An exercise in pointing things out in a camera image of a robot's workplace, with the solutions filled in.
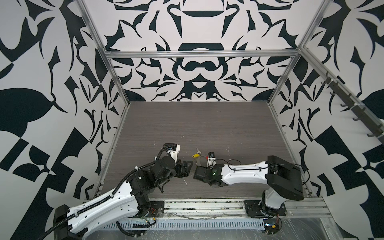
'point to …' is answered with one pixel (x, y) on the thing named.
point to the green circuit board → (271, 226)
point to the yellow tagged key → (197, 155)
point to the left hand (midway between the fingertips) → (189, 160)
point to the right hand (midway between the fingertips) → (207, 174)
